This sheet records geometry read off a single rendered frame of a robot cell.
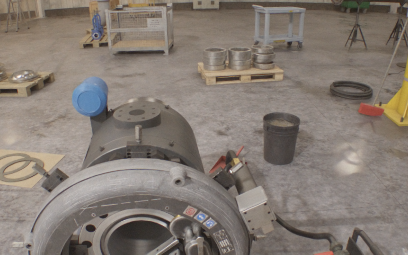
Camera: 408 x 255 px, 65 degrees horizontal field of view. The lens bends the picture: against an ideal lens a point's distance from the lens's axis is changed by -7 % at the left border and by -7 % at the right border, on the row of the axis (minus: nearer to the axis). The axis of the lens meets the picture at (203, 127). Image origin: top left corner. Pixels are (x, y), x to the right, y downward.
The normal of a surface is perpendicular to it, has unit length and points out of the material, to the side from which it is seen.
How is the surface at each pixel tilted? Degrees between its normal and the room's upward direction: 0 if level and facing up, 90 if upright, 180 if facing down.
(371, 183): 0
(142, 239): 5
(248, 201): 23
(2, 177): 1
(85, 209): 90
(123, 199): 90
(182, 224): 90
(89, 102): 90
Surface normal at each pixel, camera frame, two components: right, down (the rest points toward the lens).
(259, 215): 0.14, 0.41
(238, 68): -0.15, 0.41
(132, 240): 0.41, -0.85
